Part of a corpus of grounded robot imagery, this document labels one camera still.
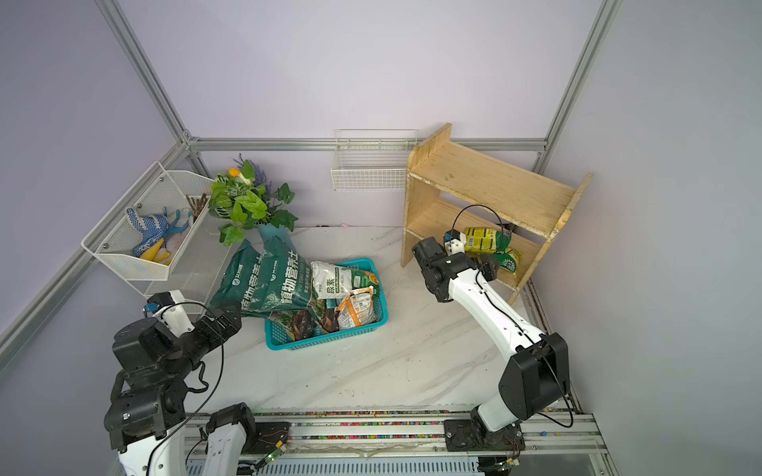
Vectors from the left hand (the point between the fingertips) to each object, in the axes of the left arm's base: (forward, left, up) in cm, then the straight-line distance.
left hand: (226, 311), depth 65 cm
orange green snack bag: (+10, -27, -16) cm, 33 cm away
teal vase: (+36, +3, -10) cm, 37 cm away
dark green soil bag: (+10, +1, -2) cm, 10 cm away
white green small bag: (+17, -20, -12) cm, 29 cm away
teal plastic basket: (+10, -35, -19) cm, 41 cm away
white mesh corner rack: (+19, +21, +5) cm, 28 cm away
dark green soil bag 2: (+9, -9, -7) cm, 14 cm away
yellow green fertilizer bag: (+25, -66, -4) cm, 70 cm away
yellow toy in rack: (+14, +22, +4) cm, 26 cm away
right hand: (+14, -62, -5) cm, 64 cm away
